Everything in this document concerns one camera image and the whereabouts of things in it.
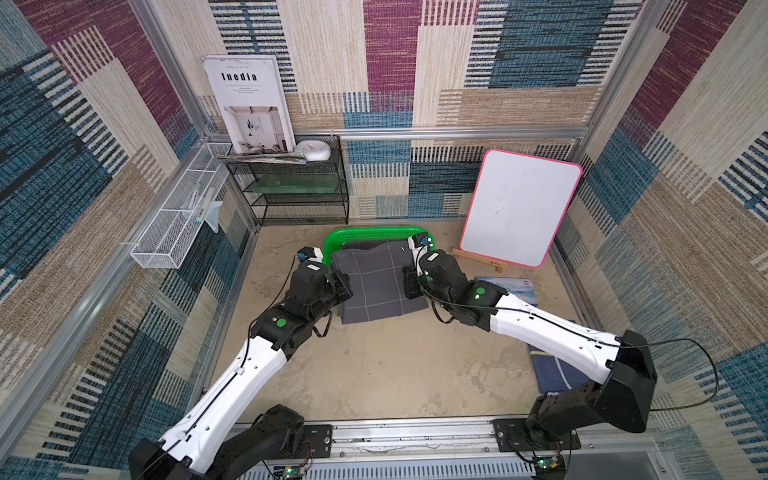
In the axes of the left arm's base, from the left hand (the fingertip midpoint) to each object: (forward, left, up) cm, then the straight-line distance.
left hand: (350, 275), depth 75 cm
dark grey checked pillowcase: (0, -7, -3) cm, 7 cm away
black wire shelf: (+47, +19, -13) cm, 52 cm away
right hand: (+2, -13, 0) cm, 14 cm away
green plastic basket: (+28, +5, -16) cm, 32 cm away
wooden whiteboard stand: (+21, -34, -18) cm, 44 cm away
